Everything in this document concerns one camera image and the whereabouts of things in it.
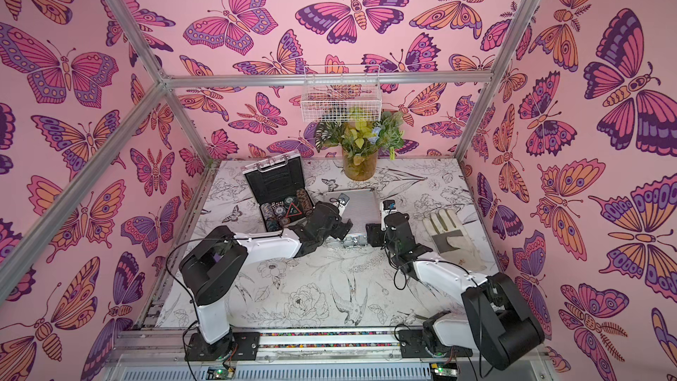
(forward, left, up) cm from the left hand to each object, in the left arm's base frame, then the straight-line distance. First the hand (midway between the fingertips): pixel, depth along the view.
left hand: (341, 211), depth 93 cm
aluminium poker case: (+11, +24, +1) cm, 26 cm away
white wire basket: (+41, -1, +18) cm, 44 cm away
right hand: (-5, -12, 0) cm, 13 cm away
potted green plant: (+19, -7, +16) cm, 26 cm away
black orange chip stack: (+8, +14, -5) cm, 17 cm away
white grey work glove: (-9, -39, -7) cm, 41 cm away
